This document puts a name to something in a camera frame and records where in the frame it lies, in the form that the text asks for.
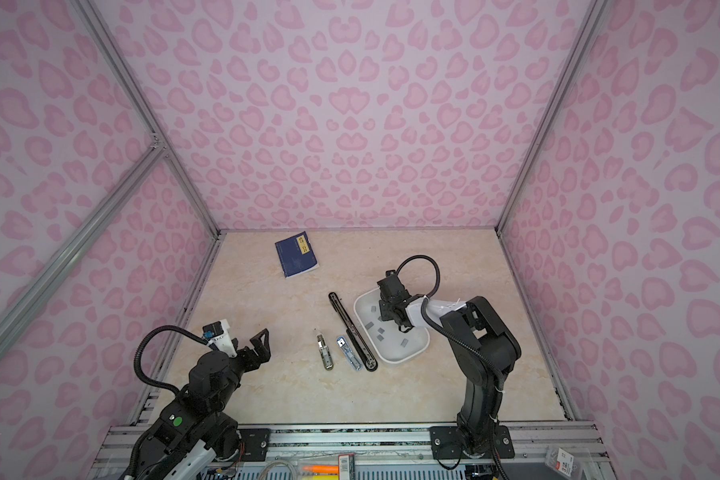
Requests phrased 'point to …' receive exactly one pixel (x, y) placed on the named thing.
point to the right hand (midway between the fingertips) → (393, 303)
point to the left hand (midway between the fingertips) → (254, 332)
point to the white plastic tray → (393, 345)
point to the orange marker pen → (321, 468)
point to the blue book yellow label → (296, 255)
